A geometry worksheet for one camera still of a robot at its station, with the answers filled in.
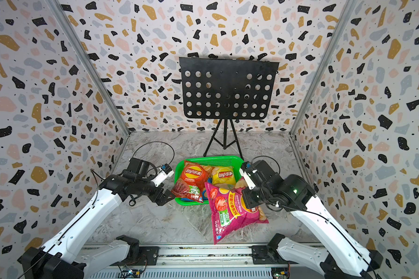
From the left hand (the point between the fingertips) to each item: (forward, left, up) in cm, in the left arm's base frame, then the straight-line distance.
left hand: (169, 189), depth 77 cm
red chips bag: (+4, -10, 0) cm, 11 cm away
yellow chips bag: (+12, -25, -9) cm, 29 cm away
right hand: (-8, -32, +9) cm, 34 cm away
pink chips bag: (-14, -26, +9) cm, 31 cm away
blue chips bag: (-2, -15, -5) cm, 15 cm away
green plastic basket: (-2, -3, -6) cm, 8 cm away
